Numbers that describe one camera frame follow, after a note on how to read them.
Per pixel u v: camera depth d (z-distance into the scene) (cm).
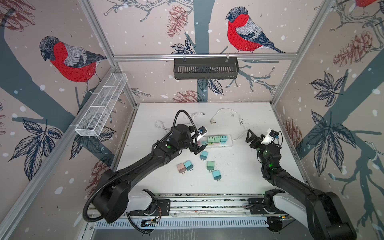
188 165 86
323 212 41
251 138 76
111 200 40
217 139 92
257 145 75
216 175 83
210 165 88
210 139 92
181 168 85
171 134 62
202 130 67
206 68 104
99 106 77
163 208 73
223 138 92
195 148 72
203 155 91
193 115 110
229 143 95
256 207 73
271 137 71
